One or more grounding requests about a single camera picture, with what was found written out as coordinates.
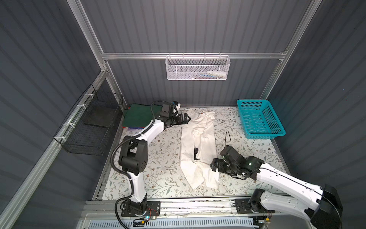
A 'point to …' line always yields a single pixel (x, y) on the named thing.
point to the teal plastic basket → (259, 119)
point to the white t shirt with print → (198, 160)
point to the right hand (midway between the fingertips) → (217, 168)
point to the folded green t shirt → (139, 115)
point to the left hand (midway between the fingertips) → (185, 118)
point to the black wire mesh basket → (90, 127)
